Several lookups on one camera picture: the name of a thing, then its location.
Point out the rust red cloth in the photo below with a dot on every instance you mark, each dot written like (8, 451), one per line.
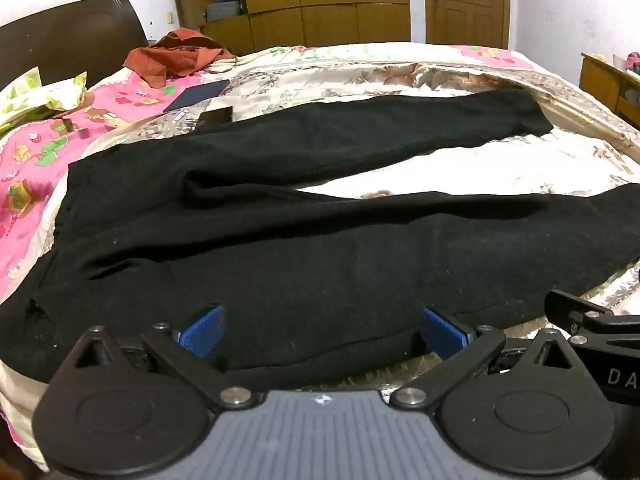
(172, 57)

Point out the black phone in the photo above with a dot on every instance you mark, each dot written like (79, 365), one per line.
(215, 117)

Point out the green yellow patterned pillow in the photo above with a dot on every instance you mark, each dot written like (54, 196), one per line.
(35, 92)

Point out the black pants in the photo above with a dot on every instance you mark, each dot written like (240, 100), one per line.
(280, 240)

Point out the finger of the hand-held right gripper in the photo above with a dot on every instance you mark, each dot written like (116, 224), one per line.
(575, 310)

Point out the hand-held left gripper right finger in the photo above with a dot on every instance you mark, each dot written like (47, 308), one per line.
(445, 332)

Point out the small dark box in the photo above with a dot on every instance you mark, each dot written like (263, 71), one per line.
(80, 133)

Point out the wooden door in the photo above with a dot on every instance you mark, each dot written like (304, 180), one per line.
(465, 0)

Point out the dark blue notebook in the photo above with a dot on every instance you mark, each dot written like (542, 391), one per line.
(197, 95)

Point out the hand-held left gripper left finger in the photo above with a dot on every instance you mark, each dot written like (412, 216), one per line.
(202, 334)

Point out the floral satin blanket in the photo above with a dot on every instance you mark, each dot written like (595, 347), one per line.
(450, 165)

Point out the wooden wardrobe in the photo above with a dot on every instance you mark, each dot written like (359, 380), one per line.
(300, 5)

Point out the pink cartoon bed sheet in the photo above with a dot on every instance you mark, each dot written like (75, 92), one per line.
(35, 175)

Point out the pink item on nightstand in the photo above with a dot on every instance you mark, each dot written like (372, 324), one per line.
(632, 60)

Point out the dark wooden headboard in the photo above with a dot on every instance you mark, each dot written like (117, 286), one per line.
(65, 30)

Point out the wooden nightstand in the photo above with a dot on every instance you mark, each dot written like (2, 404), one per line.
(607, 85)

